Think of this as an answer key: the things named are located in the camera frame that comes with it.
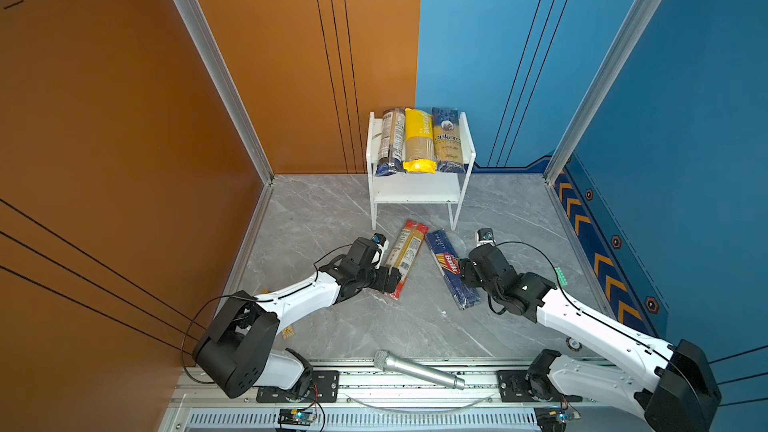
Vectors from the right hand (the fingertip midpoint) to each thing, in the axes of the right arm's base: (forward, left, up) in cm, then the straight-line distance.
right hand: (468, 263), depth 82 cm
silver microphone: (-23, +23, -8) cm, 33 cm away
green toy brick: (+1, -31, -11) cm, 33 cm away
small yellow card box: (-15, +50, -10) cm, 53 cm away
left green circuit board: (-34, +44, -13) cm, 57 cm away
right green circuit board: (-34, -16, -14) cm, 40 cm away
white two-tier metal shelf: (+23, +12, +7) cm, 27 cm away
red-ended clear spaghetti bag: (+9, +17, -8) cm, 21 cm away
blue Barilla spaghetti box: (+4, +4, -8) cm, 9 cm away
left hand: (+1, +22, -6) cm, 23 cm away
